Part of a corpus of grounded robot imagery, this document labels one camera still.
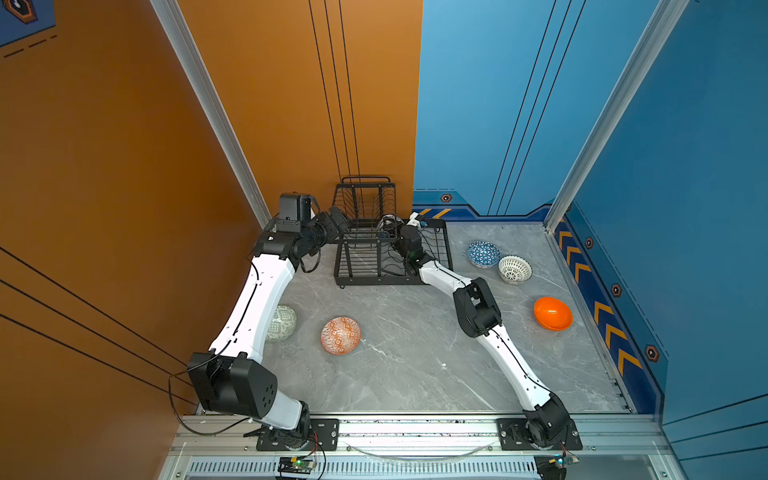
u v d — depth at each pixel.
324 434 0.74
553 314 0.92
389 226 1.02
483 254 1.09
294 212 0.57
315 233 0.65
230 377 0.40
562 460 0.70
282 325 0.92
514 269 1.05
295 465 0.71
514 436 0.72
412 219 1.01
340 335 0.89
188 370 0.40
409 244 0.88
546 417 0.64
